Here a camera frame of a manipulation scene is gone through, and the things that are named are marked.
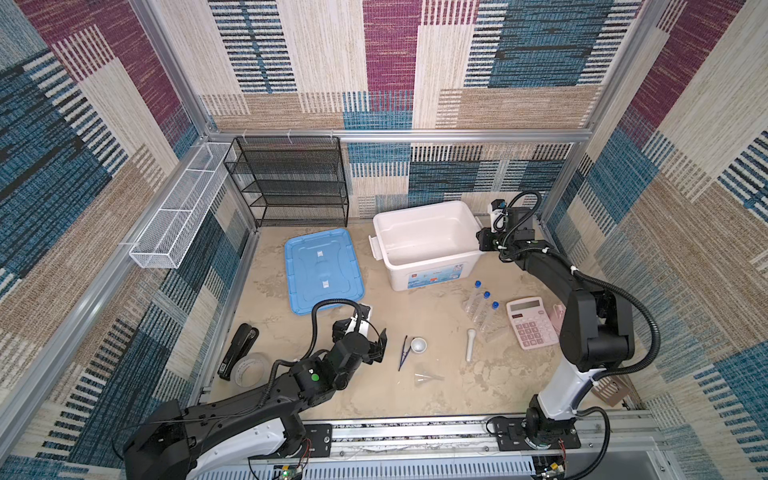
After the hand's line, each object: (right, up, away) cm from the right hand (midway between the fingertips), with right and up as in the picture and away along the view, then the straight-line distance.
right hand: (480, 236), depth 95 cm
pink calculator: (+14, -26, -4) cm, 30 cm away
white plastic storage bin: (-14, -3, +20) cm, 25 cm away
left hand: (-33, -23, -15) cm, 43 cm away
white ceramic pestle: (-4, -29, -5) cm, 29 cm away
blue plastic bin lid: (-52, -10, +14) cm, 55 cm away
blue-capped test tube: (-4, -14, -11) cm, 19 cm away
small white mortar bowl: (-20, -32, -7) cm, 38 cm away
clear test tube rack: (0, -24, -8) cm, 26 cm away
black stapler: (-71, -32, -7) cm, 79 cm away
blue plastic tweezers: (-25, -35, -8) cm, 44 cm away
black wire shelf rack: (-64, +20, +14) cm, 68 cm away
